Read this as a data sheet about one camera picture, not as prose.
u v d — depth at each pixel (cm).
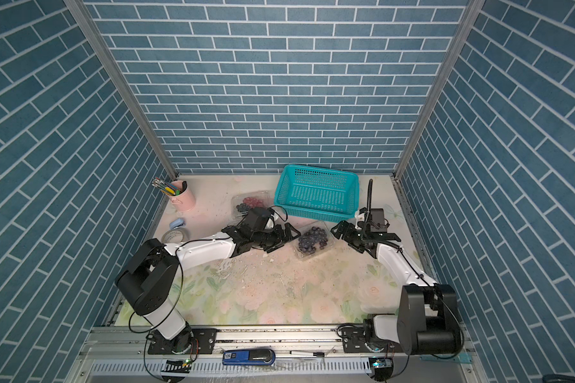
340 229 79
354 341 73
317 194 114
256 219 69
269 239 76
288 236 77
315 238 94
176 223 99
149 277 48
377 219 69
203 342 74
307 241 93
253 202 105
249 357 67
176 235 97
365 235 68
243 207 104
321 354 72
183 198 100
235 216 104
